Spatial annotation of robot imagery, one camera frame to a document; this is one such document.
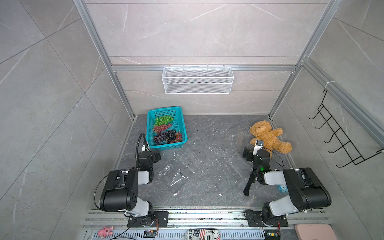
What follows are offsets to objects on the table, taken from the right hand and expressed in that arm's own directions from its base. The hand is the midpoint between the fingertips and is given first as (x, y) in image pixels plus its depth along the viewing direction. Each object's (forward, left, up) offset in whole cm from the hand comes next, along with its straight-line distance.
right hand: (254, 147), depth 93 cm
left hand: (0, +67, 0) cm, 67 cm away
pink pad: (-44, -19, -7) cm, 48 cm away
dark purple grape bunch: (+9, +57, +1) cm, 58 cm away
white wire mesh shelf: (+40, +37, +24) cm, 60 cm away
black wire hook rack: (-22, -26, +28) cm, 44 cm away
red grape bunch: (+19, +65, -2) cm, 67 cm away
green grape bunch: (+25, +63, 0) cm, 68 cm away
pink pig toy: (-43, +82, -3) cm, 93 cm away
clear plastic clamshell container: (-13, +49, -4) cm, 50 cm away
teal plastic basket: (+25, +51, -6) cm, 57 cm away
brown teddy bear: (+13, -8, +2) cm, 15 cm away
